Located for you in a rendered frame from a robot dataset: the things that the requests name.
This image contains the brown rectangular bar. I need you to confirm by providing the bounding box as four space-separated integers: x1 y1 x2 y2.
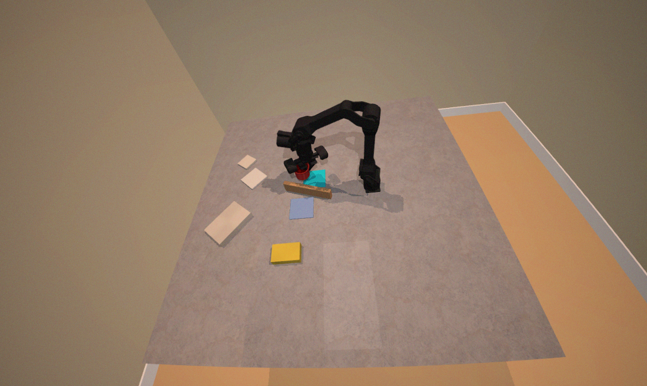
283 181 332 199

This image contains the yellow rectangular block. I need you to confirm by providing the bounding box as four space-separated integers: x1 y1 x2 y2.
271 242 301 265

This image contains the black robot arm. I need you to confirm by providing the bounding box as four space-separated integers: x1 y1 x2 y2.
276 100 381 193

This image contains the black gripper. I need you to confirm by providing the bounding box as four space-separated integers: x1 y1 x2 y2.
284 145 328 174

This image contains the tan flat rectangular block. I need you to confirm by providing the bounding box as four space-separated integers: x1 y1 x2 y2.
204 201 253 247

